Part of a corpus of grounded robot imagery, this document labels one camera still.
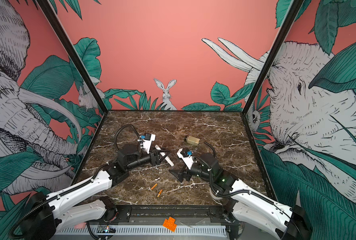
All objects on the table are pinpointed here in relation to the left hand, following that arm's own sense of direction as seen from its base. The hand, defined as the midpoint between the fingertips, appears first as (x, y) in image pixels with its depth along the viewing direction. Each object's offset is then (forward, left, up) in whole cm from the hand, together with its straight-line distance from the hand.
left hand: (167, 150), depth 70 cm
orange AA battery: (-10, +10, -24) cm, 28 cm away
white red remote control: (-3, 0, -3) cm, 4 cm away
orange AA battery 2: (-13, +6, -24) cm, 28 cm away
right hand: (-6, -2, -2) cm, 7 cm away
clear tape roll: (-17, -24, -23) cm, 38 cm away
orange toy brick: (-28, 0, -22) cm, 36 cm away
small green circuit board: (-28, +30, -24) cm, 48 cm away
